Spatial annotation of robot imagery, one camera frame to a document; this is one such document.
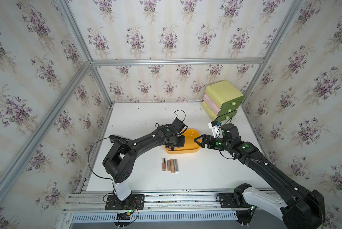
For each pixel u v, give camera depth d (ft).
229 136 1.94
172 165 2.79
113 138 3.08
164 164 2.82
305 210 1.23
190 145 2.93
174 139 2.20
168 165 2.82
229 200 2.40
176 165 2.77
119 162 1.50
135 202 2.39
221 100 3.06
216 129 2.31
